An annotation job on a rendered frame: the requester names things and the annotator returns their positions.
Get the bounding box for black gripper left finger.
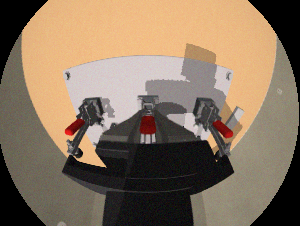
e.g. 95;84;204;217
98;110;142;143

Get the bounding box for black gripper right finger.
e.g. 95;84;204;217
154;110;197;143

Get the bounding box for grey toggle clamp with red handle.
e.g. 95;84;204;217
65;97;104;159

